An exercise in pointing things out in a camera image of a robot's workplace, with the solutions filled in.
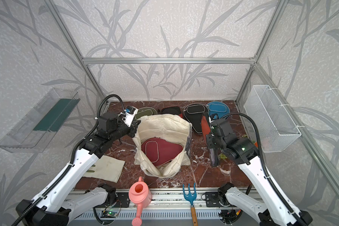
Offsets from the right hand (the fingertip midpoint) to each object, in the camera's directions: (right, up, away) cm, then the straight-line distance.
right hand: (210, 133), depth 70 cm
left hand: (-37, +6, +3) cm, 38 cm away
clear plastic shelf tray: (-83, +3, -5) cm, 83 cm away
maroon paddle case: (-28, -14, +17) cm, 35 cm away
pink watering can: (-34, -27, -4) cm, 44 cm away
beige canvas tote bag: (-20, +2, +8) cm, 22 cm away
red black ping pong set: (-21, +13, +44) cm, 50 cm away
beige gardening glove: (-60, -23, +16) cm, 67 cm away
